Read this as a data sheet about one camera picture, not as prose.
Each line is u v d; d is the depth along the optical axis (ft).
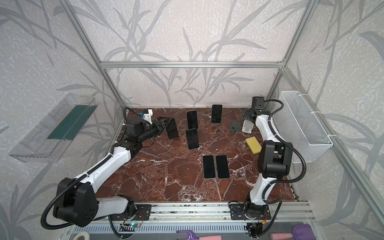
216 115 3.34
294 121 2.16
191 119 3.27
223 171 2.86
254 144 3.25
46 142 2.09
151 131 2.31
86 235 2.23
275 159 1.62
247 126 3.37
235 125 3.53
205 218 2.41
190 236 2.22
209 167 3.07
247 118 2.83
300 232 2.26
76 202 1.32
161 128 2.31
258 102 2.40
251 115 2.23
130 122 1.98
